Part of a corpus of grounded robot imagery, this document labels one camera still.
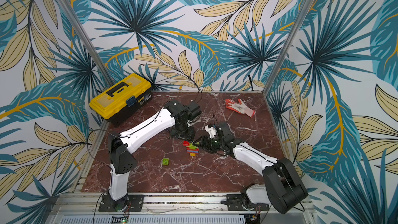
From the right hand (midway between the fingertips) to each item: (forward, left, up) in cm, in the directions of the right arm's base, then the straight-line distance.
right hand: (196, 145), depth 82 cm
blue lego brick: (-1, +2, -4) cm, 5 cm away
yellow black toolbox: (+23, +46, +8) cm, 52 cm away
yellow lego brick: (-1, +2, -8) cm, 9 cm away
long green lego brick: (-2, +2, +2) cm, 3 cm away
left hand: (-1, +6, +7) cm, 9 cm away
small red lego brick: (0, +5, +4) cm, 6 cm away
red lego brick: (-2, 0, -1) cm, 2 cm away
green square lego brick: (-5, +17, -9) cm, 20 cm away
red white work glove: (+33, -31, -9) cm, 46 cm away
